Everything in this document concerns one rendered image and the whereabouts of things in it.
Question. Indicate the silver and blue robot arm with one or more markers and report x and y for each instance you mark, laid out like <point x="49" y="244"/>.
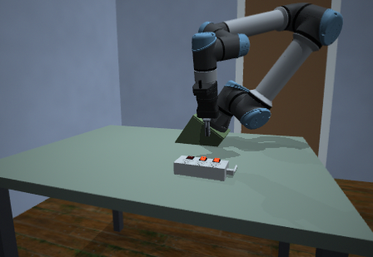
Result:
<point x="315" y="27"/>

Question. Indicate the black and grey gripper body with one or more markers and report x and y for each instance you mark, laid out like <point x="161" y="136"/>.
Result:
<point x="206" y="94"/>

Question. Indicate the white power strip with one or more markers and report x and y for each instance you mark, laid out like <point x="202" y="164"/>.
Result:
<point x="203" y="167"/>

